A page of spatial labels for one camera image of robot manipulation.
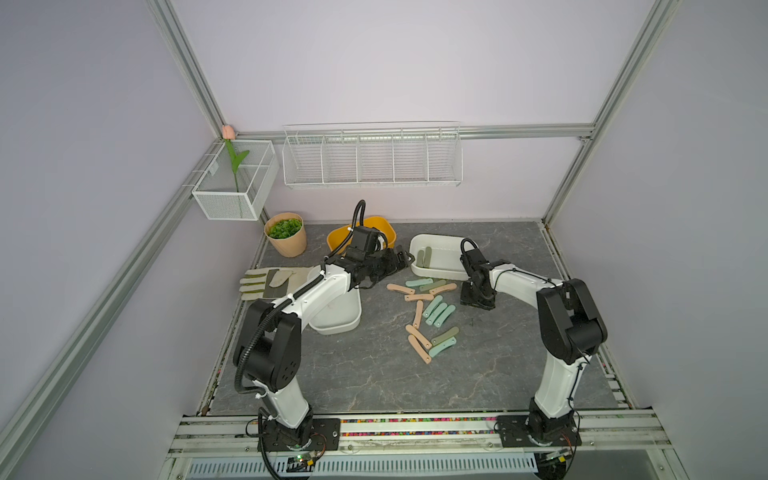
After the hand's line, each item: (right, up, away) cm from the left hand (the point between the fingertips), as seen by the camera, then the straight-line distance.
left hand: (406, 265), depth 86 cm
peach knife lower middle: (+2, -20, +5) cm, 21 cm away
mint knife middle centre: (+9, -16, +7) cm, 20 cm away
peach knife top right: (+13, -9, +14) cm, 21 cm away
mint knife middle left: (+9, -14, +10) cm, 19 cm away
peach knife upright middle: (+4, -16, +8) cm, 18 cm away
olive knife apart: (+6, +1, +23) cm, 24 cm away
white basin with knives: (+12, +2, +24) cm, 27 cm away
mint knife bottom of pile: (+9, -25, +1) cm, 27 cm away
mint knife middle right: (+12, -16, +8) cm, 22 cm away
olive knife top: (+9, -8, +15) cm, 20 cm away
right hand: (+21, -12, +12) cm, 27 cm away
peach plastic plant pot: (-41, +6, +20) cm, 46 cm away
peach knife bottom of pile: (+4, -25, 0) cm, 25 cm away
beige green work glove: (-46, -7, +15) cm, 48 cm away
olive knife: (+9, +2, +24) cm, 26 cm away
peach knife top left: (-2, -9, +15) cm, 18 cm away
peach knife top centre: (+3, -11, +13) cm, 17 cm away
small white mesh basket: (-50, +20, -9) cm, 55 cm away
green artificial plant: (-42, +12, +17) cm, 46 cm away
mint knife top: (+5, -7, +16) cm, 18 cm away
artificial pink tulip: (-53, +32, +5) cm, 62 cm away
